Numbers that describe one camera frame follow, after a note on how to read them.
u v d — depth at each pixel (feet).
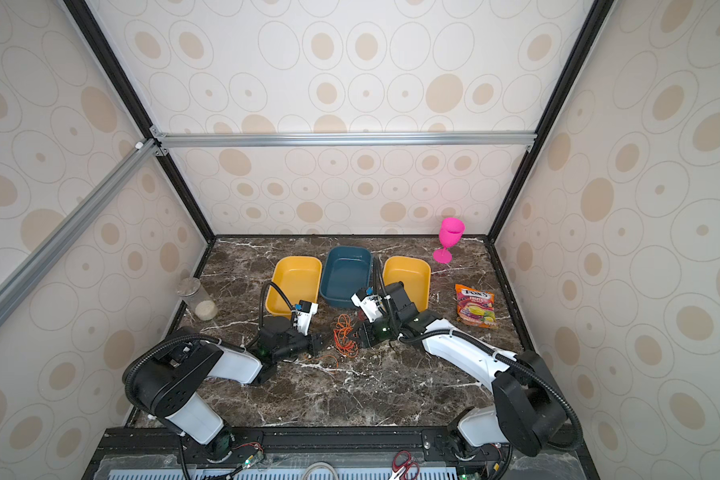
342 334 2.61
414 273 3.49
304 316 2.62
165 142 3.00
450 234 3.32
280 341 2.34
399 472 2.30
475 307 3.18
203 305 3.17
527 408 1.38
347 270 3.74
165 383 1.48
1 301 1.71
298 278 3.47
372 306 2.44
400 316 2.12
